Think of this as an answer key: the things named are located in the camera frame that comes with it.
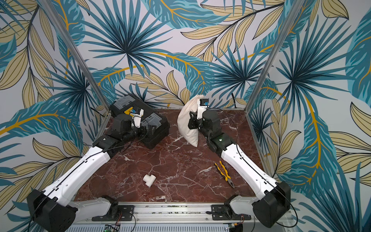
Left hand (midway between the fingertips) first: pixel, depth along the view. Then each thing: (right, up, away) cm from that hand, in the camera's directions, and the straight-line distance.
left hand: (147, 127), depth 76 cm
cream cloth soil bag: (+22, +8, -3) cm, 23 cm away
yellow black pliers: (+44, -30, +9) cm, 54 cm away
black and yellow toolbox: (+2, +2, +12) cm, 12 cm away
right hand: (+17, +5, -6) cm, 19 cm away
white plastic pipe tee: (-1, -30, +6) cm, 31 cm away
